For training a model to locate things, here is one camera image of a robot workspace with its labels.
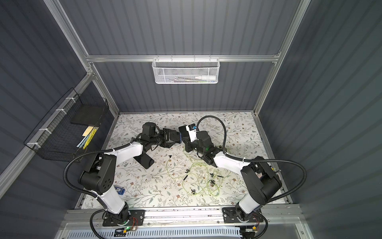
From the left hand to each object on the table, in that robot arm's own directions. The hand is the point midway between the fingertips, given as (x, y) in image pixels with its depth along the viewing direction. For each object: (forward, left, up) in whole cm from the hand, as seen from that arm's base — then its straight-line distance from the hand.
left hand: (180, 135), depth 87 cm
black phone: (-3, +5, +2) cm, 6 cm away
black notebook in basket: (+5, +50, +13) cm, 52 cm away
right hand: (-3, -3, +1) cm, 5 cm away
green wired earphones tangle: (-20, -11, -16) cm, 27 cm away
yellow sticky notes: (-5, +47, +11) cm, 48 cm away
